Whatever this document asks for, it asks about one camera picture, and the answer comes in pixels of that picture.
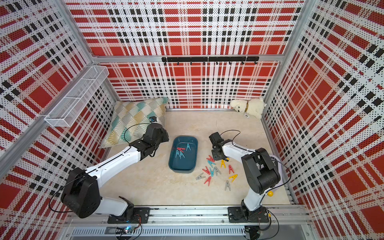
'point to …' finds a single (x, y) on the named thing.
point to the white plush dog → (255, 106)
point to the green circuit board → (126, 230)
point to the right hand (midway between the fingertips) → (223, 154)
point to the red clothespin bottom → (208, 180)
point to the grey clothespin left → (200, 177)
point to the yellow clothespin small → (222, 162)
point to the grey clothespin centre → (216, 170)
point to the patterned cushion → (130, 117)
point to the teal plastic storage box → (188, 165)
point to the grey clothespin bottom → (227, 184)
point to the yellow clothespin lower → (233, 177)
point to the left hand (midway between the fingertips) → (166, 131)
